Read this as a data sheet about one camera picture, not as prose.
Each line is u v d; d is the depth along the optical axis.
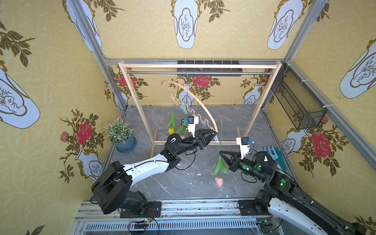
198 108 1.18
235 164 0.58
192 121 0.62
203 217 0.72
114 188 0.42
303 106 0.84
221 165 0.67
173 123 0.87
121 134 0.86
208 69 0.92
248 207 0.73
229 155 0.63
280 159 0.91
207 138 0.64
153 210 0.73
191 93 1.17
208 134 0.65
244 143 0.60
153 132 1.03
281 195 0.49
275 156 0.92
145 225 0.71
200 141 0.61
